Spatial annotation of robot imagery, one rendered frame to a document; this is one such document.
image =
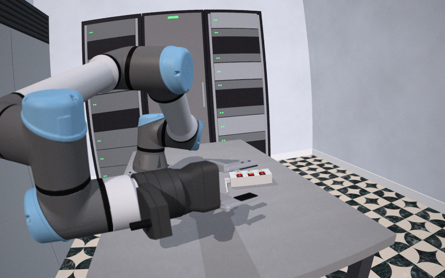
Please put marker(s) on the white power strip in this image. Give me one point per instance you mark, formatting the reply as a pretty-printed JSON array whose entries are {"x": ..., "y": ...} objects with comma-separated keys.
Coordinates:
[{"x": 247, "y": 178}]

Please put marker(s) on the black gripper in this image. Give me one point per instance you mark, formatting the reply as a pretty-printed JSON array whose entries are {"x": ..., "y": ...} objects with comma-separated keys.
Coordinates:
[{"x": 148, "y": 200}]

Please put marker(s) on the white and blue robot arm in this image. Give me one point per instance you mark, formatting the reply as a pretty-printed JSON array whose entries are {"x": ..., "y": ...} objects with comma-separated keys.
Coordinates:
[{"x": 43, "y": 126}]

